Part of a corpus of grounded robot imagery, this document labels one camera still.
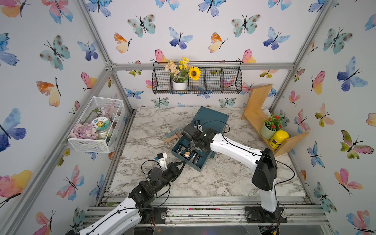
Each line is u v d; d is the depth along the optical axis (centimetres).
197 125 73
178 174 68
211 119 87
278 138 84
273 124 87
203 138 57
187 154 79
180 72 85
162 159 71
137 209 54
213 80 99
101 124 66
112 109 79
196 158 77
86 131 60
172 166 67
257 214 73
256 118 105
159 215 74
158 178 57
